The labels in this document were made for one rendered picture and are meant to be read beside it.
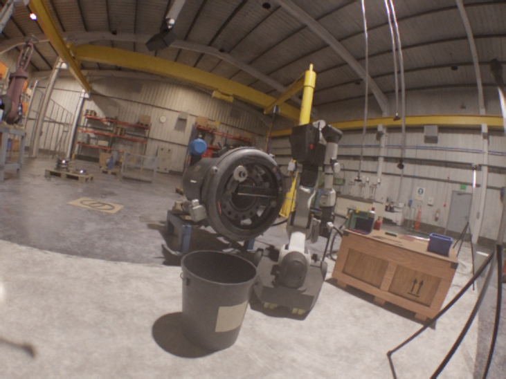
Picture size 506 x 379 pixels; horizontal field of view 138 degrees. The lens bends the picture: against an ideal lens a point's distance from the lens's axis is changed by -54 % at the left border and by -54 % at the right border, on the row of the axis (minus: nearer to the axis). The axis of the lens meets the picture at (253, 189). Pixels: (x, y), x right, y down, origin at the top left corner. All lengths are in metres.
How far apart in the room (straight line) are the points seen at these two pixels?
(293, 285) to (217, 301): 0.54
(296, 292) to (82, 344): 1.07
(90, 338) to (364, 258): 1.78
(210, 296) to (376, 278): 1.31
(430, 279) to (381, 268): 0.41
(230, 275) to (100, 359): 0.70
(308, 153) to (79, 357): 1.83
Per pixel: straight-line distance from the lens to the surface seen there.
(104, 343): 0.98
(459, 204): 11.49
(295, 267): 1.15
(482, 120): 11.90
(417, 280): 1.69
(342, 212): 8.09
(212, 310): 0.80
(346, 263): 1.84
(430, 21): 10.07
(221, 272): 1.03
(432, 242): 1.75
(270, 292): 1.21
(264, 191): 1.65
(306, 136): 1.67
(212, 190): 1.44
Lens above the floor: 0.72
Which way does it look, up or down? 2 degrees down
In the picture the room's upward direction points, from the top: 11 degrees clockwise
